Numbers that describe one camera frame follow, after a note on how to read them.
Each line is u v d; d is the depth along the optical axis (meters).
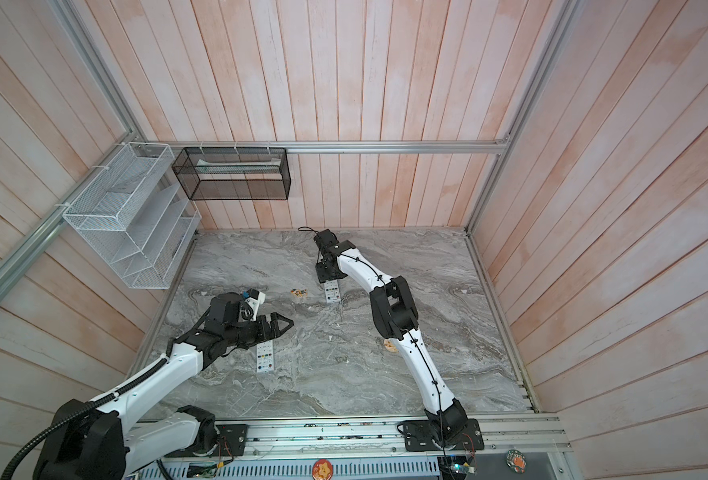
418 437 0.73
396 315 0.66
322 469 0.70
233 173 1.06
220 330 0.65
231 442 0.73
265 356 0.86
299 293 1.01
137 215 0.73
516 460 0.70
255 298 0.78
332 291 1.01
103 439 0.39
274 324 0.75
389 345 0.90
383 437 0.76
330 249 0.81
